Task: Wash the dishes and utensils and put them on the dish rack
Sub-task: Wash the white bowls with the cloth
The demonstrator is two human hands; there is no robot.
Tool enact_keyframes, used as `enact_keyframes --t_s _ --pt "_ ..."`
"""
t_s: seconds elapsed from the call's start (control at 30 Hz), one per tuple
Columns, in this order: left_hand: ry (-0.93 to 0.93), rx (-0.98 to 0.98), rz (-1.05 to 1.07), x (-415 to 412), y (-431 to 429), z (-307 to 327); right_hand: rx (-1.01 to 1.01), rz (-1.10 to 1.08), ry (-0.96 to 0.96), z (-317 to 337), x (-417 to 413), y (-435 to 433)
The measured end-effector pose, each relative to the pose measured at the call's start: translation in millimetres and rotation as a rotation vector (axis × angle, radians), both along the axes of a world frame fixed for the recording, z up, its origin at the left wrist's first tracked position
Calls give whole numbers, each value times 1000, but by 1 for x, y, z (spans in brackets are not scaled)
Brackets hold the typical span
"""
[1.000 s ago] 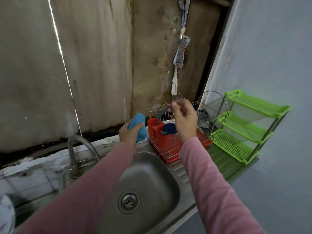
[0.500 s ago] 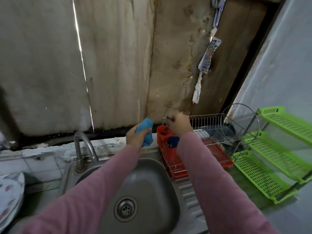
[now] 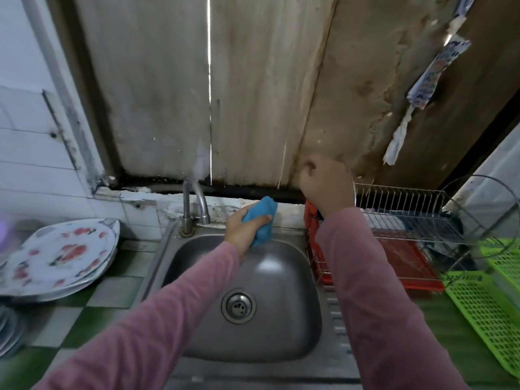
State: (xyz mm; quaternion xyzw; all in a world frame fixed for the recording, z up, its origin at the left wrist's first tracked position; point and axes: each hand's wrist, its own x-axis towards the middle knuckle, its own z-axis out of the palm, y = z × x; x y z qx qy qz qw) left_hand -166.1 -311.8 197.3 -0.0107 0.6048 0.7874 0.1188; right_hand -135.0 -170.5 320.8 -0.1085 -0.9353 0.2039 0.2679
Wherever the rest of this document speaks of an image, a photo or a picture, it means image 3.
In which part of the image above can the floral plate stack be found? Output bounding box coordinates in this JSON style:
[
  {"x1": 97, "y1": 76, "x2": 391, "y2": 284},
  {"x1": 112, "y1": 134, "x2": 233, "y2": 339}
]
[{"x1": 2, "y1": 219, "x2": 121, "y2": 304}]

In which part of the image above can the red plastic cutlery cup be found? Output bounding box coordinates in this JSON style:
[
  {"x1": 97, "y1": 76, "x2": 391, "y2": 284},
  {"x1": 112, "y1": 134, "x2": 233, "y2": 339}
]
[{"x1": 304, "y1": 199, "x2": 324, "y2": 249}]

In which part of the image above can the person's left hand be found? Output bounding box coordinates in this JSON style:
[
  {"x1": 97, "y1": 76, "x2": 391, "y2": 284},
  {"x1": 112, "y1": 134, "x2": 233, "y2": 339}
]
[{"x1": 224, "y1": 205, "x2": 273, "y2": 257}]

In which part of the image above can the blue cleaning cloth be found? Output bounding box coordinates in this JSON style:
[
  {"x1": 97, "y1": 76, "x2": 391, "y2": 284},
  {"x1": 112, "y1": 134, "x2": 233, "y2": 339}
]
[{"x1": 241, "y1": 196, "x2": 279, "y2": 247}]

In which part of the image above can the white hanging cloth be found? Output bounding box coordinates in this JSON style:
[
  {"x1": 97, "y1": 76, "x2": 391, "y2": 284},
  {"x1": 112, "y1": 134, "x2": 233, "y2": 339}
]
[{"x1": 382, "y1": 0, "x2": 480, "y2": 167}]

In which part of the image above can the person's right forearm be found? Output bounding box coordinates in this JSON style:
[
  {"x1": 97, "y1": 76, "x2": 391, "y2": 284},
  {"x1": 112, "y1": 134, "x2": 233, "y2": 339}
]
[{"x1": 315, "y1": 207, "x2": 472, "y2": 390}]

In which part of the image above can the person's left forearm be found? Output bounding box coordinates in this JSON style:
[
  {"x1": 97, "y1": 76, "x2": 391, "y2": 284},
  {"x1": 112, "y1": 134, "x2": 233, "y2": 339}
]
[{"x1": 32, "y1": 241, "x2": 243, "y2": 390}]

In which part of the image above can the person's right hand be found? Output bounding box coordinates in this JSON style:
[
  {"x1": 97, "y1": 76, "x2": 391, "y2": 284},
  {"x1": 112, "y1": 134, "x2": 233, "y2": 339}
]
[{"x1": 298, "y1": 153, "x2": 358, "y2": 218}]

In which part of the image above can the chrome faucet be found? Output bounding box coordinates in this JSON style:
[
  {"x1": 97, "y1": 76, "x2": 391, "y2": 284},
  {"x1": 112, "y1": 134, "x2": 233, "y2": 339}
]
[{"x1": 179, "y1": 176, "x2": 212, "y2": 238}]

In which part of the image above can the wire dish rack red tray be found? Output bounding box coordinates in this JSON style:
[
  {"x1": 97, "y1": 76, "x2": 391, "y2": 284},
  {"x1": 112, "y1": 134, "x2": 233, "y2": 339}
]
[{"x1": 307, "y1": 231, "x2": 446, "y2": 294}]

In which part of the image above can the green plastic shelf rack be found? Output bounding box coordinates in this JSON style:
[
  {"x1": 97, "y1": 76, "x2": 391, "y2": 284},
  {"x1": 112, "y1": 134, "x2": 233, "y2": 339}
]
[{"x1": 440, "y1": 235, "x2": 520, "y2": 380}]

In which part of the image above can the weathered wooden board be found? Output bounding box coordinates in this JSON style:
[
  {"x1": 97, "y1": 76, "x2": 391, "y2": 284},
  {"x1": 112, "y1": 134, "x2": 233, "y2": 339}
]
[{"x1": 44, "y1": 0, "x2": 520, "y2": 200}]

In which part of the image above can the green checkered tile countertop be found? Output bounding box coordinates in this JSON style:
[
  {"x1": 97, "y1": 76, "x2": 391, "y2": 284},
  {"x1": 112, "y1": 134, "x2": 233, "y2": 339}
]
[{"x1": 0, "y1": 239, "x2": 164, "y2": 390}]

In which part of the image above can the stainless steel sink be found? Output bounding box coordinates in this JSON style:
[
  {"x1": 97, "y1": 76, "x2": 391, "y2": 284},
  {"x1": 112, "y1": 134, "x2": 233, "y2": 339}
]
[{"x1": 134, "y1": 223, "x2": 367, "y2": 390}]

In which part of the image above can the stack of white saucers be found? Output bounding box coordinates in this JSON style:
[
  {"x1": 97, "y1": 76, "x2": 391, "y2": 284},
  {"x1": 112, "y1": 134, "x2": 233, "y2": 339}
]
[{"x1": 0, "y1": 303, "x2": 29, "y2": 360}]

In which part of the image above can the metal wire dish rack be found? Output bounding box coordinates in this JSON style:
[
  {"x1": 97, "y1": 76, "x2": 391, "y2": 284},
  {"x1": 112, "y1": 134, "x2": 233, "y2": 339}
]
[{"x1": 304, "y1": 174, "x2": 520, "y2": 293}]

